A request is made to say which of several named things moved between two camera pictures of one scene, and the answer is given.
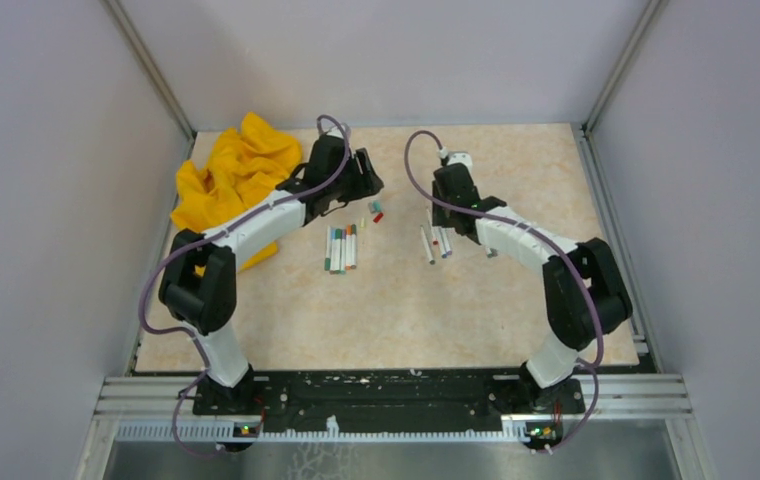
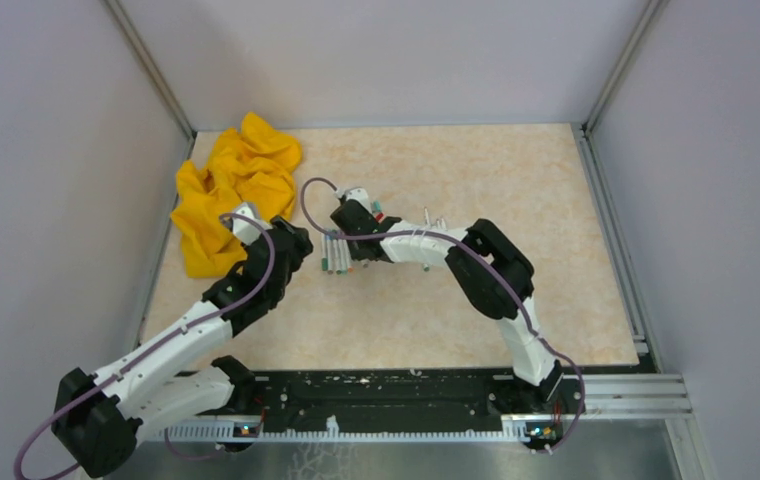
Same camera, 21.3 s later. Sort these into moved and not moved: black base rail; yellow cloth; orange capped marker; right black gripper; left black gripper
Moved: left black gripper; right black gripper
Not moved: black base rail; yellow cloth; orange capped marker
